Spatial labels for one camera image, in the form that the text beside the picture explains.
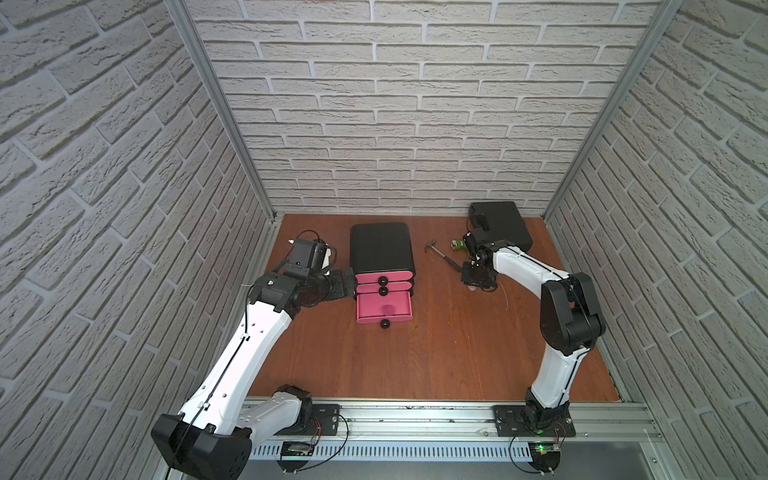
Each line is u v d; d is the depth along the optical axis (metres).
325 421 0.73
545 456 0.70
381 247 0.89
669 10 0.69
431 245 1.10
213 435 0.36
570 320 0.50
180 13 0.69
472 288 0.94
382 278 0.83
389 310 0.90
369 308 0.90
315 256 0.56
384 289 0.87
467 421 0.76
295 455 0.71
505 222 1.15
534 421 0.66
